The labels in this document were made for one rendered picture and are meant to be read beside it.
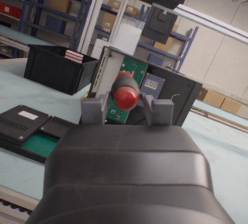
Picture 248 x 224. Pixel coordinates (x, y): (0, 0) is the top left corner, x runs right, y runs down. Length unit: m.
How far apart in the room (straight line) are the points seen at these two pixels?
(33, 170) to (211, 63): 4.72
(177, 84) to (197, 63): 4.30
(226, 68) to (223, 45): 0.58
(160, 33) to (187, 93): 1.85
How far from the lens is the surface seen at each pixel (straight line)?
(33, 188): 0.29
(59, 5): 4.44
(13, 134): 0.34
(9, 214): 0.35
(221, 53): 4.94
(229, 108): 4.12
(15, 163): 0.33
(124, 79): 0.15
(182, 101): 0.45
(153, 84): 0.42
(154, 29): 2.24
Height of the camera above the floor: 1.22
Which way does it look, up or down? 16 degrees down
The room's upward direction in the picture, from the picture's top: 21 degrees clockwise
